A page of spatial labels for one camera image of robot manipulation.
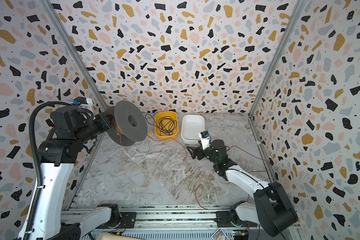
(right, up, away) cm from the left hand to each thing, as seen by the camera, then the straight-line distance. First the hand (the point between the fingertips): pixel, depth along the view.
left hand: (111, 112), depth 61 cm
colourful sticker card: (+46, -56, +7) cm, 73 cm away
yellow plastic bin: (+19, +4, +53) cm, 57 cm away
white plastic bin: (+34, -4, +49) cm, 60 cm away
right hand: (+33, -14, +20) cm, 41 cm away
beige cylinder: (-4, -55, +6) cm, 56 cm away
